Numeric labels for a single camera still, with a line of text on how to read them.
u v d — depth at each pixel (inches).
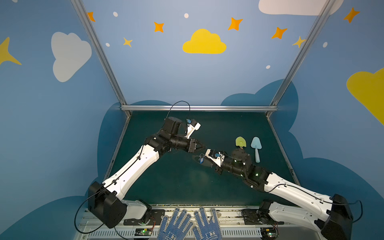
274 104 45.6
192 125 25.5
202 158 28.6
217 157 23.3
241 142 41.1
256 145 40.3
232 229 28.3
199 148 26.5
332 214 15.9
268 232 28.3
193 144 25.0
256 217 29.1
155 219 29.0
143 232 27.9
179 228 28.3
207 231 27.7
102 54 33.6
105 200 15.0
